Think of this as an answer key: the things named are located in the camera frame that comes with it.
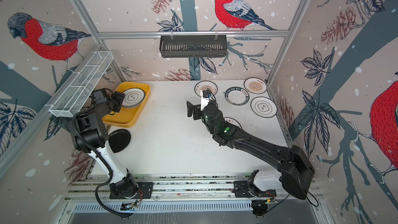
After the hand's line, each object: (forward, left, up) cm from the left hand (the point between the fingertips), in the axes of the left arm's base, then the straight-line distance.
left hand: (122, 95), depth 99 cm
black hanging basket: (+31, -47, +17) cm, 59 cm away
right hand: (-19, -48, +16) cm, 54 cm away
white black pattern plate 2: (-2, -96, -10) cm, 97 cm away
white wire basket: (+6, +10, +20) cm, 23 cm away
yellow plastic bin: (-9, -3, -10) cm, 14 cm away
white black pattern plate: (+6, -2, -9) cm, 12 cm away
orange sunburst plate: (+18, -54, -9) cm, 57 cm away
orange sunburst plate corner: (+18, -94, -10) cm, 96 cm away
